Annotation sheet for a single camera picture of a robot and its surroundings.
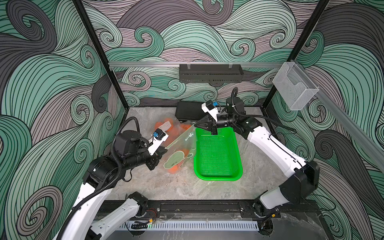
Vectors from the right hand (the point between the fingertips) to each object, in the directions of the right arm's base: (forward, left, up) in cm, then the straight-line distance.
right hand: (195, 124), depth 67 cm
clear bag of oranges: (+12, +10, -20) cm, 26 cm away
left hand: (-12, +14, -1) cm, 18 cm away
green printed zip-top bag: (-9, +6, -4) cm, 12 cm away
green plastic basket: (0, -15, -33) cm, 37 cm away
